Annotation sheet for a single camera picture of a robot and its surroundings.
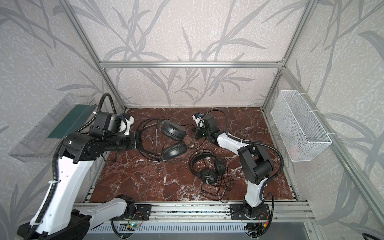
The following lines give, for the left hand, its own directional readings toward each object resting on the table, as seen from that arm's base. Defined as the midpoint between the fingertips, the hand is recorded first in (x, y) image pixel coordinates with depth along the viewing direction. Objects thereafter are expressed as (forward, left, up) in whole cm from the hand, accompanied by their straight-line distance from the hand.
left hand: (145, 136), depth 64 cm
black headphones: (-1, -30, -33) cm, 45 cm away
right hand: (+22, -20, -20) cm, 35 cm away
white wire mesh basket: (0, -67, +3) cm, 67 cm away
